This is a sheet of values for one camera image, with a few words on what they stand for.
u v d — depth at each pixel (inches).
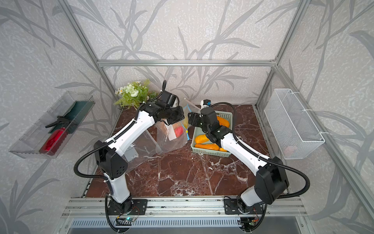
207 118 23.3
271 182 16.4
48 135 25.4
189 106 43.1
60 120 25.8
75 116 27.9
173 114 27.3
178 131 31.4
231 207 28.9
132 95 34.1
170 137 33.8
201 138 37.7
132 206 28.4
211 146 35.8
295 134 23.7
